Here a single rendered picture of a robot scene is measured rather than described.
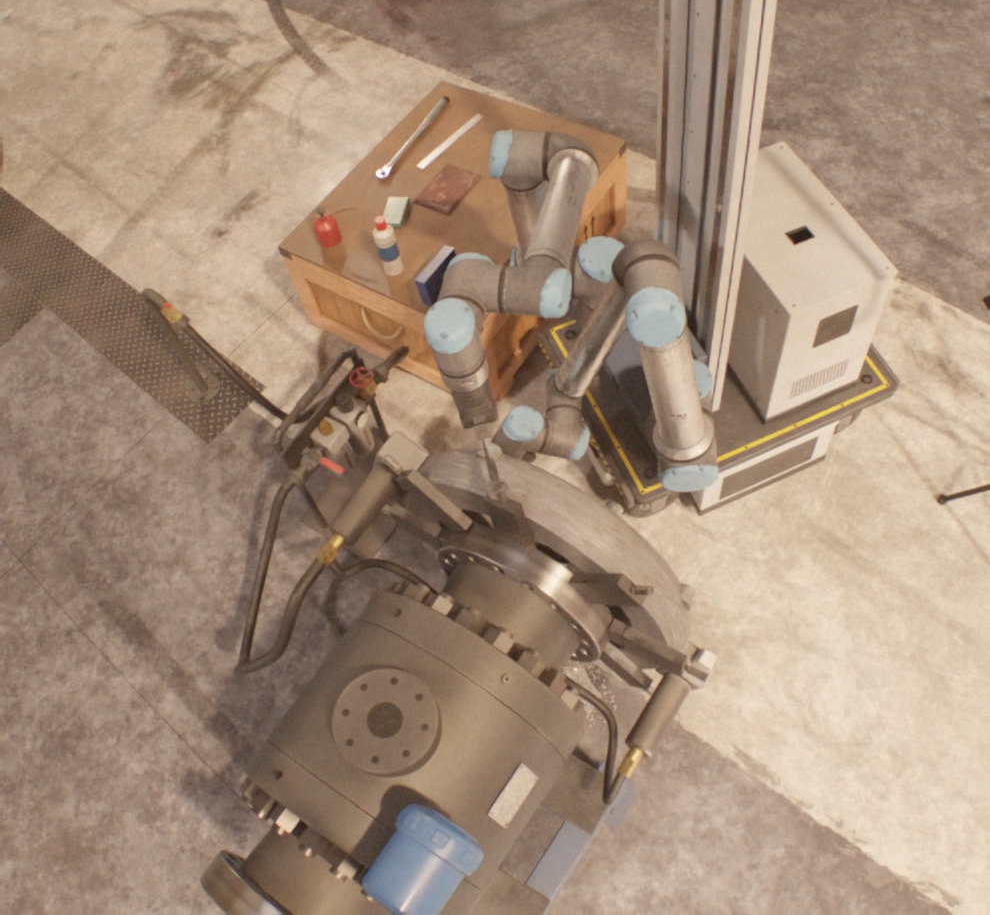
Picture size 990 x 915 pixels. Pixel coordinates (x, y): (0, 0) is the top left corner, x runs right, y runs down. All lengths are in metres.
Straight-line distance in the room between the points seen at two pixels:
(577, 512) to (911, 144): 2.78
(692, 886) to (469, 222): 2.13
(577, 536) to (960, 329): 2.08
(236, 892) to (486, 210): 2.20
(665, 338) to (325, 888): 1.30
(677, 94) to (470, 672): 1.35
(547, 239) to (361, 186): 1.61
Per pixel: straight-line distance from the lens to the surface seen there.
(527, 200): 2.32
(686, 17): 2.11
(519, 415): 2.27
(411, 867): 1.69
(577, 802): 2.46
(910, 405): 3.36
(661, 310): 1.84
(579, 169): 2.10
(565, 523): 1.91
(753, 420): 2.82
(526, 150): 2.19
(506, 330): 3.08
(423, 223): 3.16
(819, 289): 2.47
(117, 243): 4.31
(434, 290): 2.93
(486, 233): 3.09
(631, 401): 2.71
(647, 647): 2.13
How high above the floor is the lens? 2.68
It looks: 57 degrees down
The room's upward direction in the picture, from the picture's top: 13 degrees counter-clockwise
